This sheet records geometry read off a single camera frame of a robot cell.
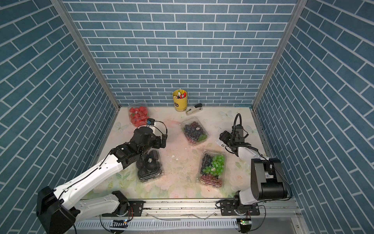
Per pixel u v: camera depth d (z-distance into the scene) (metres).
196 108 1.16
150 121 0.67
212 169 0.79
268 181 0.44
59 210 0.37
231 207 0.74
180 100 1.09
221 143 0.99
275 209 0.75
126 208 0.67
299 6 0.71
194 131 0.96
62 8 0.71
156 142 0.68
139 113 1.07
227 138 0.85
